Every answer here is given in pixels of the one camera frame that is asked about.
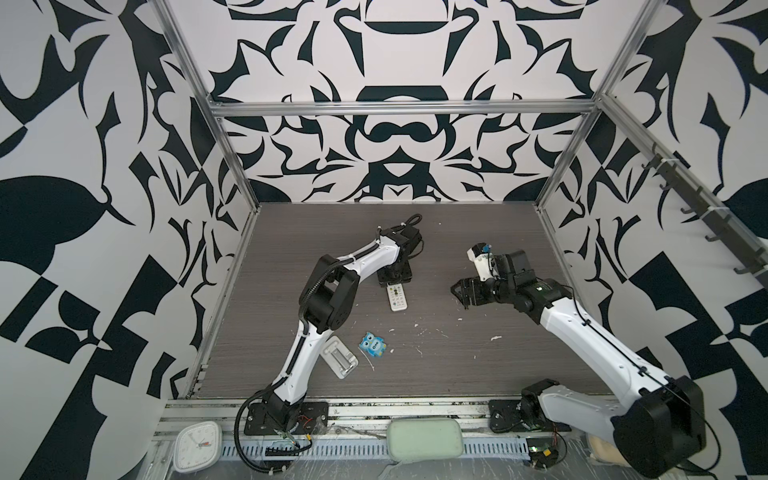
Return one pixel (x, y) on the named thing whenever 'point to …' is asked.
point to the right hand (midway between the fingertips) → (465, 284)
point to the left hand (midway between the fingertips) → (401, 276)
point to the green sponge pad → (414, 439)
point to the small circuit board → (543, 451)
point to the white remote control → (397, 297)
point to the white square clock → (197, 447)
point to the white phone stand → (339, 357)
